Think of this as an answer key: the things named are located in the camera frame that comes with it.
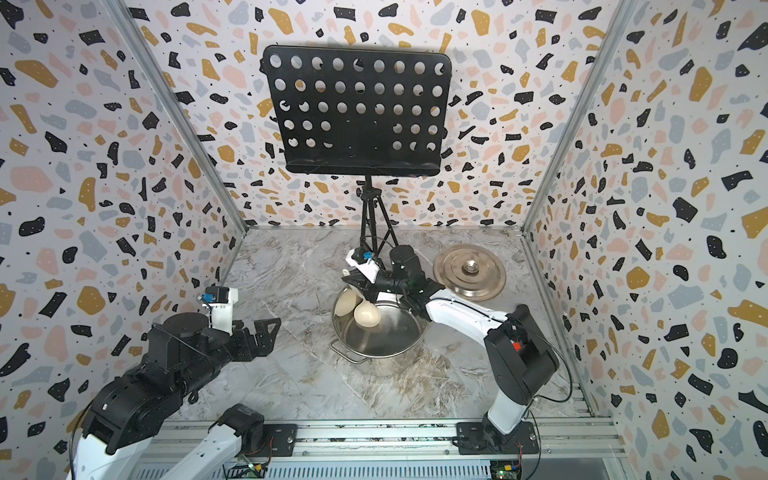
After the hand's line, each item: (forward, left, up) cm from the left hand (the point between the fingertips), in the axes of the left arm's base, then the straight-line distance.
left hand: (266, 321), depth 64 cm
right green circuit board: (-25, -54, -30) cm, 66 cm away
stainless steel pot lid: (+35, -55, -28) cm, 71 cm away
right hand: (+16, -15, -5) cm, 23 cm away
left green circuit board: (-24, +9, -30) cm, 39 cm away
